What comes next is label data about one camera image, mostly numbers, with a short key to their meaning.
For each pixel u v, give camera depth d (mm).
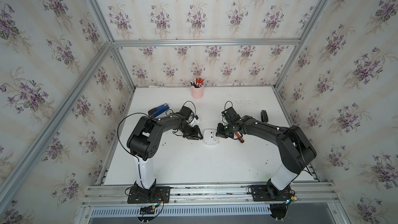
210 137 891
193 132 835
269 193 659
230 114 734
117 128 1049
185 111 838
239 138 911
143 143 504
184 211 765
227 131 781
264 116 992
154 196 720
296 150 463
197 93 1097
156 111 1021
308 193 749
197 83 1103
